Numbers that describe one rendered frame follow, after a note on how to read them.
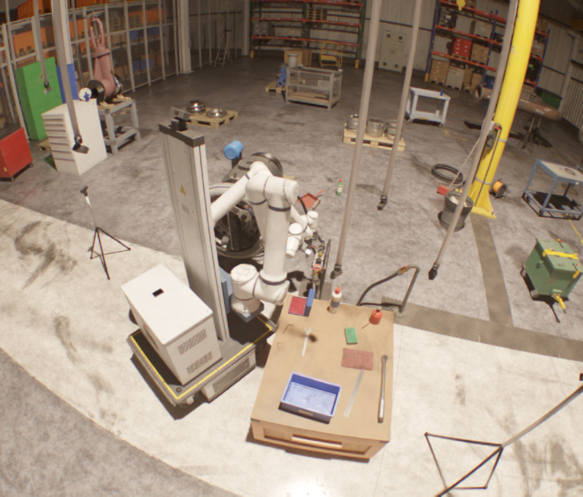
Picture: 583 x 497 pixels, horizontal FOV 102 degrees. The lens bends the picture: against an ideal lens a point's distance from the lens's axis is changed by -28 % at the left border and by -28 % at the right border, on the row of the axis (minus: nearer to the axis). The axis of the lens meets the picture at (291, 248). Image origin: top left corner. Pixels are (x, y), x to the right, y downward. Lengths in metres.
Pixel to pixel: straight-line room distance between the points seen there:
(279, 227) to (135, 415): 1.75
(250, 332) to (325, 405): 0.80
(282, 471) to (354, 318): 1.17
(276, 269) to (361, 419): 0.99
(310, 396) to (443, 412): 1.18
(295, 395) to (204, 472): 0.85
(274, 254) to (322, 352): 0.77
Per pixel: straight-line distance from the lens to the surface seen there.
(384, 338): 2.29
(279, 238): 1.66
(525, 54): 4.82
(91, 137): 6.22
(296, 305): 2.35
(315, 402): 1.97
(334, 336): 2.23
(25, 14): 13.40
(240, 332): 2.40
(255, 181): 1.60
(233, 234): 2.83
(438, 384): 2.82
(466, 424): 2.78
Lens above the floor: 2.27
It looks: 40 degrees down
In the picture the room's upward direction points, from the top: 3 degrees clockwise
